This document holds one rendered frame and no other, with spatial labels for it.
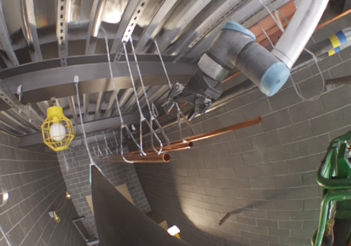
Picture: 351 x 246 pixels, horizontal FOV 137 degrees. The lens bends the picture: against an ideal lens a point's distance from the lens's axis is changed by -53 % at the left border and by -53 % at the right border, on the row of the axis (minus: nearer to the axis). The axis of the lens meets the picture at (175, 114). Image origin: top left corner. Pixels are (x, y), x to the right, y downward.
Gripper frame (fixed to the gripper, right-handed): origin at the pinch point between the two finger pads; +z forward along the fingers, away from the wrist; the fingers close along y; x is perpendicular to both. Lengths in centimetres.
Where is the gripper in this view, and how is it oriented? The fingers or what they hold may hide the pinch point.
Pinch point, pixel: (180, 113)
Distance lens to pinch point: 51.1
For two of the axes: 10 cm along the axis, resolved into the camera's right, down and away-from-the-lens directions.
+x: 0.2, 6.4, -7.7
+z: -4.9, 6.8, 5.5
